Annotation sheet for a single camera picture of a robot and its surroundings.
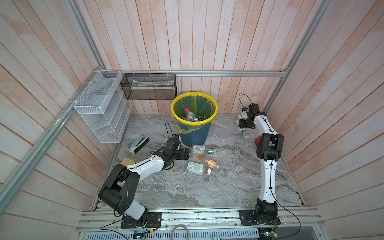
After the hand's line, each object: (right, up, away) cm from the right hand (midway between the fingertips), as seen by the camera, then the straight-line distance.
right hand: (243, 123), depth 111 cm
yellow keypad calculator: (-81, -25, -18) cm, 86 cm away
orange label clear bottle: (-28, -25, -23) cm, 44 cm away
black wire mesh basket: (-69, +25, -10) cm, 74 cm away
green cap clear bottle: (-2, -9, -7) cm, 12 cm away
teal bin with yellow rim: (-34, -10, -10) cm, 37 cm away
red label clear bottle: (-41, +4, -17) cm, 44 cm away
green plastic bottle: (-34, +3, -19) cm, 39 cm away
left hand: (-45, -20, -20) cm, 53 cm away
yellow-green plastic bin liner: (-36, +11, -15) cm, 41 cm away
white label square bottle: (-38, -28, -23) cm, 53 cm away
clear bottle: (-36, -18, -17) cm, 44 cm away
